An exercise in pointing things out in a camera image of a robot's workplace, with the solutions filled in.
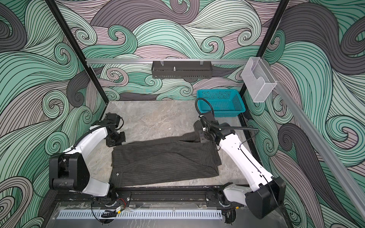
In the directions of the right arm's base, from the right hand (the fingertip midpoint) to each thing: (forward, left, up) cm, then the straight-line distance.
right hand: (206, 134), depth 78 cm
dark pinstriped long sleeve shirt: (-8, +15, -17) cm, 24 cm away
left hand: (0, +51, -10) cm, 52 cm away
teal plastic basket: (+43, -25, -20) cm, 54 cm away
